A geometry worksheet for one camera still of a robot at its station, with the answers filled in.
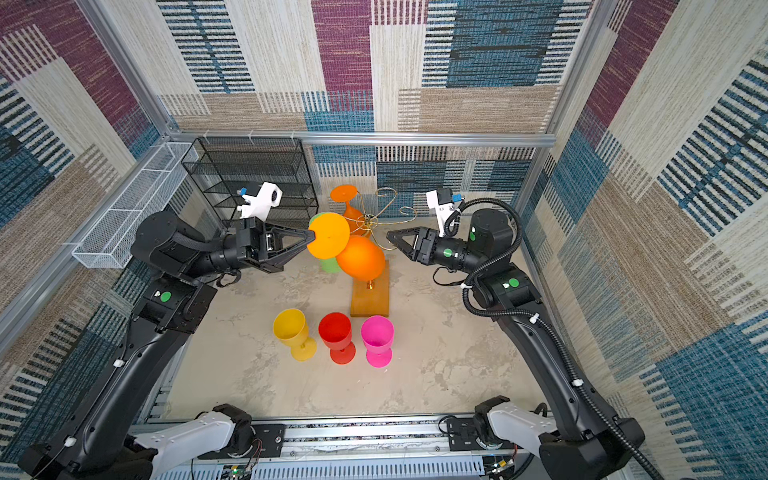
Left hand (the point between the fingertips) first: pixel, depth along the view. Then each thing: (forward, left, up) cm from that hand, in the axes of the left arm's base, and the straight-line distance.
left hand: (310, 240), depth 45 cm
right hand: (+10, -13, -12) cm, 20 cm away
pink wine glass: (+4, -9, -43) cm, 44 cm away
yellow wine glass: (+6, +15, -43) cm, 46 cm away
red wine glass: (+3, +2, -38) cm, 38 cm away
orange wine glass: (+35, -1, -20) cm, 41 cm away
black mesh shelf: (+60, +45, -29) cm, 80 cm away
